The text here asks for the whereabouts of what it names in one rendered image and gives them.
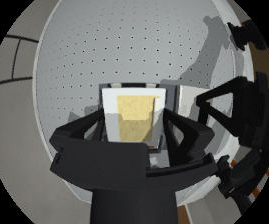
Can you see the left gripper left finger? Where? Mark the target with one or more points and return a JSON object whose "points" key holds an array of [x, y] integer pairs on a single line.
{"points": [[77, 128]]}

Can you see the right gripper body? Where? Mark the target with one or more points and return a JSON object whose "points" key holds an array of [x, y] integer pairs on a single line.
{"points": [[255, 113]]}

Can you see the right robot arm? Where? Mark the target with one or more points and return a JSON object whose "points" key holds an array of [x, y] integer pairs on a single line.
{"points": [[248, 172]]}

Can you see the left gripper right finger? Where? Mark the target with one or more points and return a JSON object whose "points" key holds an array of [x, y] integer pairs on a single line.
{"points": [[196, 136]]}

